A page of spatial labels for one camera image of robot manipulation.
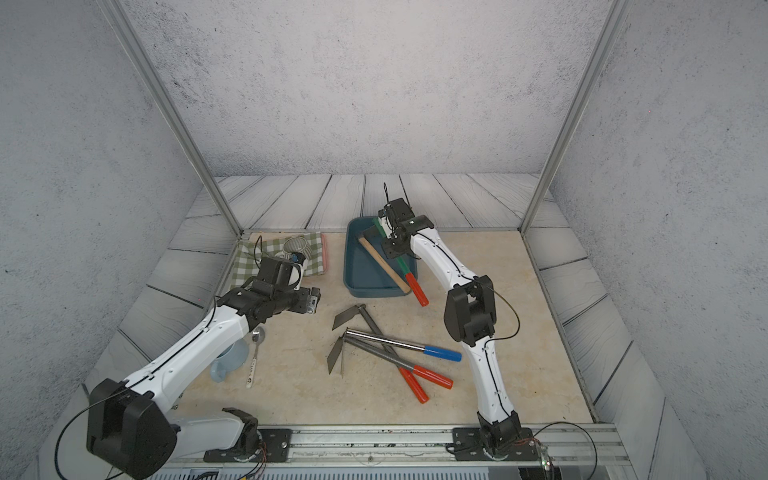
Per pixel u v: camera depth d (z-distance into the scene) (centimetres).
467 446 72
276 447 73
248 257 112
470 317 58
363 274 113
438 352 89
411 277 102
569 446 75
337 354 88
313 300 76
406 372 83
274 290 61
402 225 71
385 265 103
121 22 71
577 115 87
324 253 114
